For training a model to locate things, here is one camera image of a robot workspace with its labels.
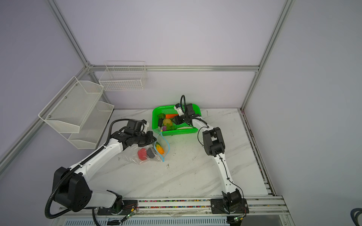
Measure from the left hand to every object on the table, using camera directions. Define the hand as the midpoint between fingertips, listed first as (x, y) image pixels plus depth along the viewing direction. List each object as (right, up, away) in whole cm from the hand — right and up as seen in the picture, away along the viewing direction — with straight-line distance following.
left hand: (155, 140), depth 82 cm
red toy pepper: (-10, -10, +6) cm, 15 cm away
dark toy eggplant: (-2, +11, +26) cm, 28 cm away
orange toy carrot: (+6, +15, +25) cm, 30 cm away
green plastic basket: (+5, +21, +29) cm, 36 cm away
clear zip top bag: (-19, -11, +10) cm, 24 cm away
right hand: (+8, +14, +25) cm, 29 cm away
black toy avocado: (-3, -8, +2) cm, 9 cm away
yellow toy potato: (+4, +11, +22) cm, 25 cm away
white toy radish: (+17, +6, +20) cm, 27 cm away
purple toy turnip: (+3, +6, +17) cm, 18 cm away
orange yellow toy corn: (+1, -6, +7) cm, 9 cm away
